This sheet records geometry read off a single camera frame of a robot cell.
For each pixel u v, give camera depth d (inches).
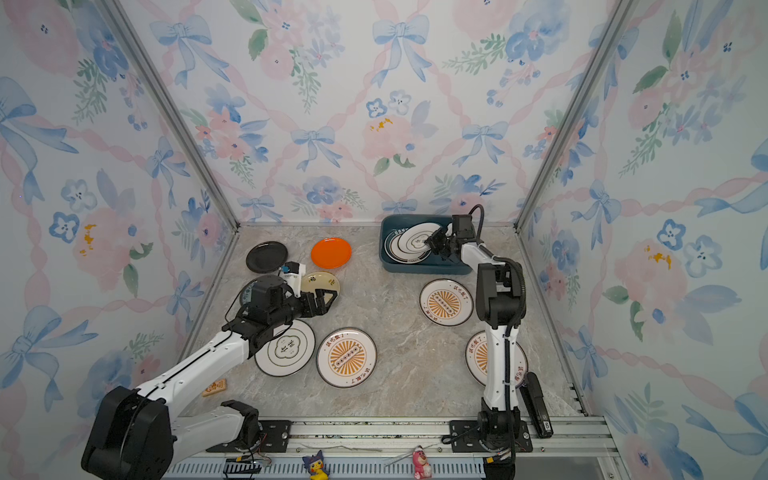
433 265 44.5
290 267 29.4
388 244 44.4
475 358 34.0
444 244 37.5
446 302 38.6
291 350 34.6
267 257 43.3
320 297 29.4
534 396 30.3
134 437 15.5
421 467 26.7
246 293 38.9
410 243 44.0
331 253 43.3
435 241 38.5
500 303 24.6
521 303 22.0
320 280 39.8
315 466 26.7
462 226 34.9
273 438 29.0
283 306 26.7
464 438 28.7
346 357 33.9
